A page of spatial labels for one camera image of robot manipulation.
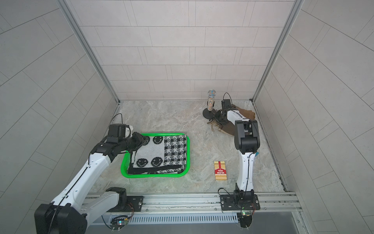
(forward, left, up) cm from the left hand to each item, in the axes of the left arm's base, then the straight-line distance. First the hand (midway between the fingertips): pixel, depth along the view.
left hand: (150, 137), depth 79 cm
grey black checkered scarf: (-16, +5, -6) cm, 18 cm away
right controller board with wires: (-36, -48, -12) cm, 61 cm away
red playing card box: (-14, -39, -13) cm, 44 cm away
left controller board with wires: (-37, +10, -13) cm, 40 cm away
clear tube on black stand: (+28, -36, -12) cm, 47 cm away
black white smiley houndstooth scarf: (-7, -6, -8) cm, 12 cm away
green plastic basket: (-9, +12, -7) cm, 17 cm away
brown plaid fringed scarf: (+14, -49, -12) cm, 52 cm away
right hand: (+25, -40, -13) cm, 49 cm away
